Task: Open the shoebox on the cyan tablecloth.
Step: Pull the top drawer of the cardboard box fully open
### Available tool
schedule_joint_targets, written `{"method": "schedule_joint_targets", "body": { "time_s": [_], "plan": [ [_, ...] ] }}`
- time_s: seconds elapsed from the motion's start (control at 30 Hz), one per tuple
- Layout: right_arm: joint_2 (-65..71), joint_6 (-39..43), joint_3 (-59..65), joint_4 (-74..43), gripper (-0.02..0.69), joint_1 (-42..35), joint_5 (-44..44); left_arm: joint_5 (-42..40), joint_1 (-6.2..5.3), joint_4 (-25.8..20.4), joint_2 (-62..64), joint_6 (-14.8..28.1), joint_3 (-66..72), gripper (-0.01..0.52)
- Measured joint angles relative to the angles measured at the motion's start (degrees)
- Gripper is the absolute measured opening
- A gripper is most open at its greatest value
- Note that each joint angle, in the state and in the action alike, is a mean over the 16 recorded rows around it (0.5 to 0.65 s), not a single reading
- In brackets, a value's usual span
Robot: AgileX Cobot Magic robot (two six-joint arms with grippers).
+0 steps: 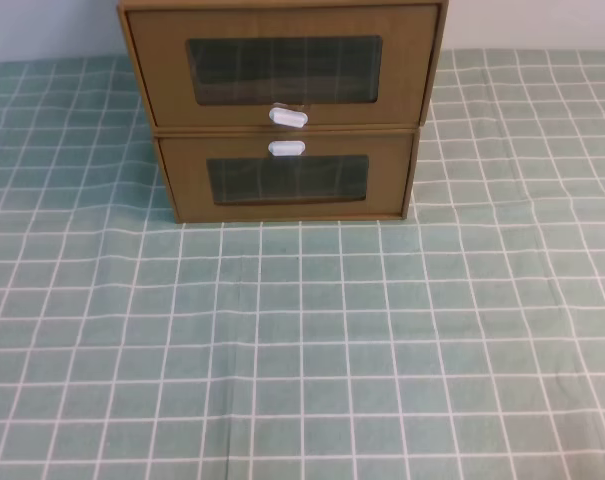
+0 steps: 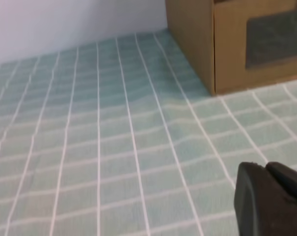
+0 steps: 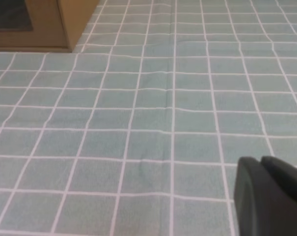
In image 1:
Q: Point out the cyan checkered tablecloth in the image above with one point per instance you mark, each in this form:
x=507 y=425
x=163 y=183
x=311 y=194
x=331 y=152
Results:
x=465 y=342

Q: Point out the brown cardboard shoebox shell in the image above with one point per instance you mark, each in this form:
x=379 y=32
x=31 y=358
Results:
x=285 y=110

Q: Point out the brown cardboard drawer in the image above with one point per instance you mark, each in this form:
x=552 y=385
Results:
x=227 y=63
x=342 y=175

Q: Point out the white drawer handle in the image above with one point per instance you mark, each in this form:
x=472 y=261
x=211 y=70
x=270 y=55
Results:
x=286 y=148
x=288 y=118

